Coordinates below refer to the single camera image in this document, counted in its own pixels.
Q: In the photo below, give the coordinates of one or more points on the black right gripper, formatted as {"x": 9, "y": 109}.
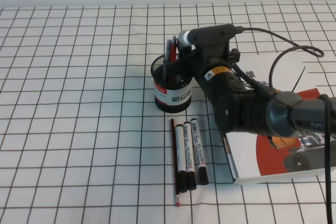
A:
{"x": 211, "y": 67}

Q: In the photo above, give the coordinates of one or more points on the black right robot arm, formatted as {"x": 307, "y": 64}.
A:
{"x": 242, "y": 104}

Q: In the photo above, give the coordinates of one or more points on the red pen in holder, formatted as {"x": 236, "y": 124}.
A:
{"x": 173, "y": 48}

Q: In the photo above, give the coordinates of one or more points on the grey pen in holder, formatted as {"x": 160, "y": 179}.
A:
{"x": 166, "y": 59}

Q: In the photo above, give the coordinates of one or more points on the black mesh pen holder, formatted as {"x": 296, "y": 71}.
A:
{"x": 170, "y": 98}

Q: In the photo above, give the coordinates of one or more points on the white book with robot cover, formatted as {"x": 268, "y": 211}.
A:
{"x": 256, "y": 158}

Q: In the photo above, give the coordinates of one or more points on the right black white marker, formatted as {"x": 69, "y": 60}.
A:
{"x": 201, "y": 164}

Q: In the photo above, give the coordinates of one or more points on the black white marker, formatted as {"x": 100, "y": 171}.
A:
{"x": 190, "y": 169}
{"x": 201, "y": 164}
{"x": 181, "y": 161}

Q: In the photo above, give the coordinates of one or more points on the middle black white marker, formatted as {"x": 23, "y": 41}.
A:
{"x": 190, "y": 169}

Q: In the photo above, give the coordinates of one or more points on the left black white marker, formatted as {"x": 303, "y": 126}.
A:
{"x": 181, "y": 161}

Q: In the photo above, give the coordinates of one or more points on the white grid tablecloth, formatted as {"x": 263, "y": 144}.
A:
{"x": 82, "y": 140}

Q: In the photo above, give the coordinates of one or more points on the dark red pencil with eraser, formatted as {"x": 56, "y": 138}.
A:
{"x": 173, "y": 137}

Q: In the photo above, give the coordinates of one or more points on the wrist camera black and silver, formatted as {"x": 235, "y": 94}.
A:
{"x": 209, "y": 35}

